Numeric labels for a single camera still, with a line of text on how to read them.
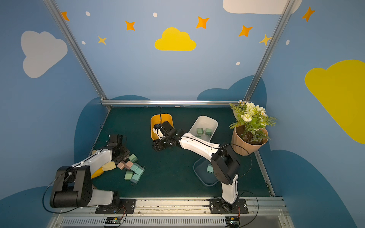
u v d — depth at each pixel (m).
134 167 0.86
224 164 0.48
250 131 0.86
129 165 0.87
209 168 0.86
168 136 0.66
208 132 1.03
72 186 0.43
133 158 0.90
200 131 1.04
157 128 0.76
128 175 0.84
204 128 1.08
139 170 0.86
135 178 0.82
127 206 0.75
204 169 0.87
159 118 1.09
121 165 0.86
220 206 0.75
